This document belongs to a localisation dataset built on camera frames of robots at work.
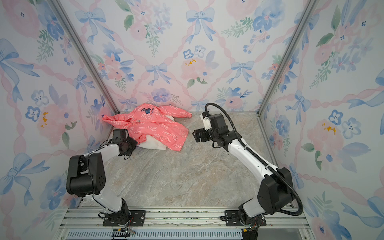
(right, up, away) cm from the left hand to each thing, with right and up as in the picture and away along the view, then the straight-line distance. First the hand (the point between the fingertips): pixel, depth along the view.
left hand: (136, 142), depth 97 cm
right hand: (+41, +8, -14) cm, 44 cm away
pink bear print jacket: (+12, +13, +9) cm, 20 cm away
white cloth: (+9, -1, +1) cm, 10 cm away
